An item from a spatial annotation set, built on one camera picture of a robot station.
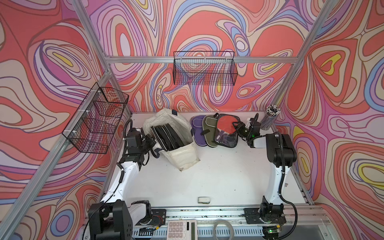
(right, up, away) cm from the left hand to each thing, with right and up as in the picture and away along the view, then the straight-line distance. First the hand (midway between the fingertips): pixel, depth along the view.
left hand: (156, 137), depth 84 cm
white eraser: (+27, -33, -6) cm, 43 cm away
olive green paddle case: (+33, +9, +26) cm, 43 cm away
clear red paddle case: (+44, 0, +18) cm, 48 cm away
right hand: (+50, +6, +22) cm, 55 cm away
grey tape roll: (+35, -40, -13) cm, 55 cm away
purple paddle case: (+24, +3, +23) cm, 33 cm away
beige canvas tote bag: (+17, -10, -7) cm, 21 cm away
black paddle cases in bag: (+6, 0, +3) cm, 7 cm away
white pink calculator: (+16, -43, -15) cm, 48 cm away
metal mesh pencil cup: (+73, +16, +13) cm, 76 cm away
